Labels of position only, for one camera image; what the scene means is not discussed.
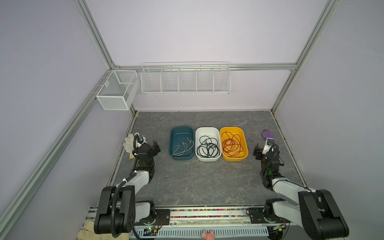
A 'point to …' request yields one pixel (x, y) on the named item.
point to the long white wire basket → (186, 77)
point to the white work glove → (128, 145)
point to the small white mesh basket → (117, 92)
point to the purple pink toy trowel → (266, 134)
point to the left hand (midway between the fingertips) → (147, 144)
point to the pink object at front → (207, 236)
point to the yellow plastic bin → (241, 131)
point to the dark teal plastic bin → (182, 143)
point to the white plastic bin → (212, 132)
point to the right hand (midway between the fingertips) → (267, 146)
